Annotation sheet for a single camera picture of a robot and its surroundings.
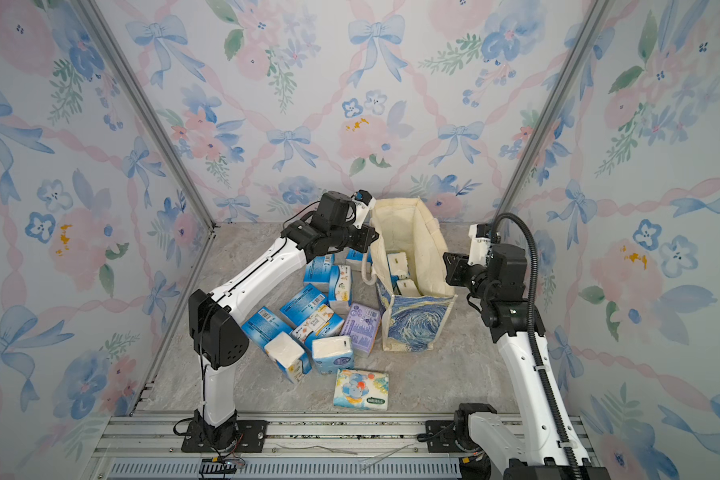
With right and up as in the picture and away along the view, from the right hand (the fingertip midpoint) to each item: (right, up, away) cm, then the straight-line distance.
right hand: (449, 253), depth 73 cm
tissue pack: (-8, -10, +13) cm, 19 cm away
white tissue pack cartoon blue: (-29, -25, +2) cm, 38 cm away
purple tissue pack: (-22, -21, +15) cm, 34 cm away
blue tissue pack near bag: (-24, -2, +29) cm, 38 cm away
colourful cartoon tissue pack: (-22, -35, +4) cm, 41 cm away
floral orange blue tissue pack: (-33, -20, +13) cm, 41 cm away
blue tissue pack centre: (-40, -16, +18) cm, 46 cm away
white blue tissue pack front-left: (-40, -26, +2) cm, 47 cm away
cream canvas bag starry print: (-9, -18, +4) cm, 20 cm away
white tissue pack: (-10, -3, +20) cm, 23 cm away
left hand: (-16, +6, +8) cm, 19 cm away
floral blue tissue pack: (-28, -11, +19) cm, 36 cm away
